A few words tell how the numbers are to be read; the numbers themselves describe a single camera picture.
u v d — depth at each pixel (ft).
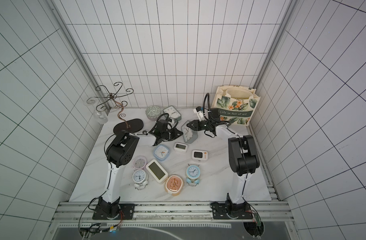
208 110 2.54
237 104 3.09
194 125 2.82
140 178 2.61
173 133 3.03
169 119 3.20
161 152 3.02
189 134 3.18
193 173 2.68
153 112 3.64
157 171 2.68
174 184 2.60
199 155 2.96
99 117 2.92
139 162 2.86
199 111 2.80
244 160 1.70
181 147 3.12
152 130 2.85
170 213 2.44
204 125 2.71
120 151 1.93
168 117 3.04
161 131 2.75
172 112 3.74
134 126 3.51
